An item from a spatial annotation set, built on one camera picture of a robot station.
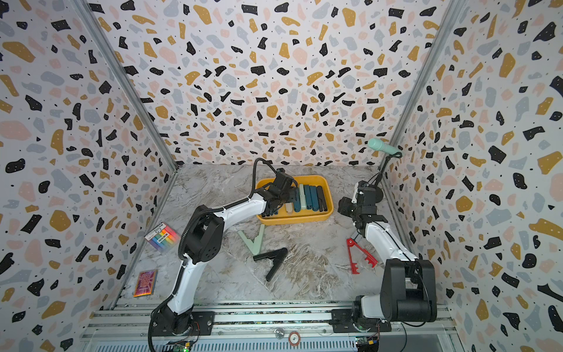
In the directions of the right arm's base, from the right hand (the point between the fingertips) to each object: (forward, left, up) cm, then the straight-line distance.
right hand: (350, 201), depth 90 cm
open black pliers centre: (-19, +29, -12) cm, 37 cm away
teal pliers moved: (+16, +18, -10) cm, 26 cm away
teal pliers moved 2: (+11, +14, -12) cm, 21 cm away
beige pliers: (+4, +26, -10) cm, 28 cm away
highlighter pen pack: (-13, +78, -10) cm, 80 cm away
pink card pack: (-32, +77, -10) cm, 84 cm away
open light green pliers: (-15, +39, -11) cm, 44 cm away
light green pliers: (+10, +20, -10) cm, 25 cm away
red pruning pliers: (-18, -8, -14) cm, 24 cm away
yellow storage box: (-1, +18, -10) cm, 21 cm away
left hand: (+7, +21, -3) cm, 22 cm away
